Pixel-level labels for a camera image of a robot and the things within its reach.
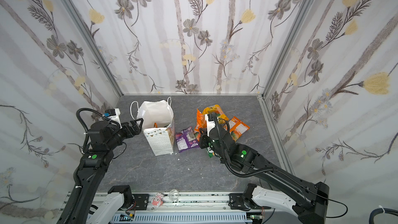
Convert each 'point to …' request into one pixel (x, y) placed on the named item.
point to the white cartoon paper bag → (158, 124)
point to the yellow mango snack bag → (216, 110)
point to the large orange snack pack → (155, 125)
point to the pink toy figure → (157, 201)
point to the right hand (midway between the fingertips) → (197, 127)
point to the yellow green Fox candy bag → (211, 153)
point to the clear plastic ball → (173, 195)
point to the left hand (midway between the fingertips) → (133, 116)
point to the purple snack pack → (185, 139)
